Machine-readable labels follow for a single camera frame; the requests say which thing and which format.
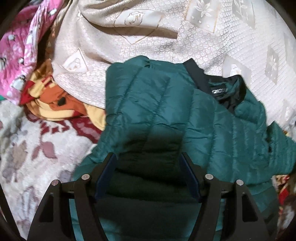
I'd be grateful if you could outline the beige patterned bedspread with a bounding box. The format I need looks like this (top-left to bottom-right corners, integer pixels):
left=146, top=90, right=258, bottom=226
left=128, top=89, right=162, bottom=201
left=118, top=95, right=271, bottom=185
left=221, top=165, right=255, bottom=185
left=46, top=1, right=295, bottom=128

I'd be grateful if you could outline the floral fleece blanket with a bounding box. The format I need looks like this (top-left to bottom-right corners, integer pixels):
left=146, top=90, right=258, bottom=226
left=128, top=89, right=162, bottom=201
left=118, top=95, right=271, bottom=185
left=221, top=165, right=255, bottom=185
left=1, top=100, right=101, bottom=238

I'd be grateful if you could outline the pink penguin print blanket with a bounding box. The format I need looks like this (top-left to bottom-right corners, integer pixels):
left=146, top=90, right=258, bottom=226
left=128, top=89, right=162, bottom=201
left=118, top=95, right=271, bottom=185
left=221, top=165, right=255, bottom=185
left=1, top=0, right=64, bottom=105

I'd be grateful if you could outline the red yellow orange blanket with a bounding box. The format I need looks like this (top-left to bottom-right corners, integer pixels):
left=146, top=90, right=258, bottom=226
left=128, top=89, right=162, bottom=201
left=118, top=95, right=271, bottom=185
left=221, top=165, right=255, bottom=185
left=20, top=59, right=106, bottom=131

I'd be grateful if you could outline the dark green quilted puffer jacket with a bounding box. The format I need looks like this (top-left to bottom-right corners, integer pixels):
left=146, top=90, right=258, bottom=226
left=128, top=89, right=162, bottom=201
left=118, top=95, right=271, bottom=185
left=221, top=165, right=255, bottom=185
left=74, top=56, right=295, bottom=240

